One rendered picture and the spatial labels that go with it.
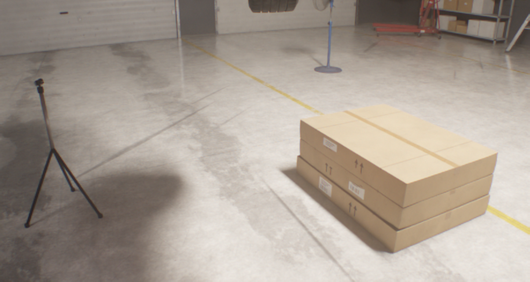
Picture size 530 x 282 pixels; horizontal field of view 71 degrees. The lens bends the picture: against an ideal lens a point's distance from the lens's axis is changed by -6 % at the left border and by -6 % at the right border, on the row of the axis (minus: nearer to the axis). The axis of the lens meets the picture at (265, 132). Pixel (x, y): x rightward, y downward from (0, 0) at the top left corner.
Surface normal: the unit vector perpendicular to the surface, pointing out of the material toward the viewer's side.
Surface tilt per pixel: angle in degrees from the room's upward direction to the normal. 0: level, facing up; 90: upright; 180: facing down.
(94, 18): 90
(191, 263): 0
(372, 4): 90
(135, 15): 90
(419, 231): 90
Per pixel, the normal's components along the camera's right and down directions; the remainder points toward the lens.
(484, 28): -0.88, 0.18
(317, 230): 0.00, -0.92
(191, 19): 0.44, 0.34
